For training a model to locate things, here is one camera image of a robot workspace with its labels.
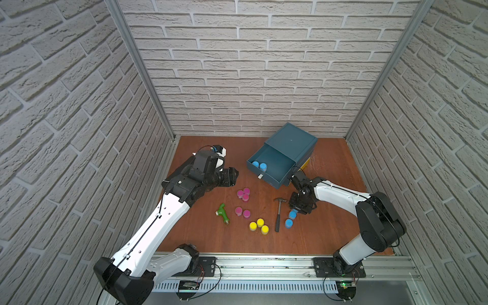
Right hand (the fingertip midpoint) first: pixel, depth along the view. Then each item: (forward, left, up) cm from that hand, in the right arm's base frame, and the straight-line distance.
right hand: (294, 207), depth 89 cm
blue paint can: (+15, +18, +17) cm, 29 cm away
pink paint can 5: (-2, +23, +2) cm, 24 cm away
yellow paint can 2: (-10, +16, +2) cm, 19 cm away
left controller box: (-28, +47, +1) cm, 55 cm away
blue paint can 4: (-8, +5, +2) cm, 9 cm away
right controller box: (-33, -13, -2) cm, 36 cm away
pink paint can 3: (+6, +24, +2) cm, 24 cm away
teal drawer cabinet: (+17, +4, +22) cm, 28 cm away
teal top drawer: (+14, +11, +16) cm, 24 cm away
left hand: (+6, +27, +26) cm, 38 cm away
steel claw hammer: (-7, +10, 0) cm, 12 cm away
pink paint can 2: (+9, +23, +3) cm, 25 cm away
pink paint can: (+8, +26, +2) cm, 28 cm away
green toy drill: (-1, +35, +1) cm, 35 cm away
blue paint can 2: (+14, +15, +16) cm, 26 cm away
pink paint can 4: (-1, +27, +3) cm, 27 cm away
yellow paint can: (-7, +17, +2) cm, 19 cm away
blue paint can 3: (-4, +2, +2) cm, 5 cm away
